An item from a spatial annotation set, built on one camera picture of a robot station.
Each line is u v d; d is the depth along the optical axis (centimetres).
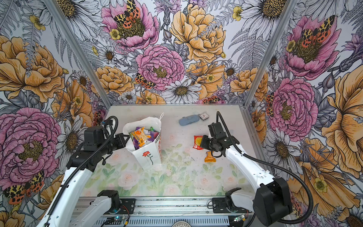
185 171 87
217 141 61
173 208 75
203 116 112
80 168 45
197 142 85
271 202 39
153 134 81
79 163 48
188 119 111
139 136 77
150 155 76
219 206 73
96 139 55
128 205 75
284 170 42
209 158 92
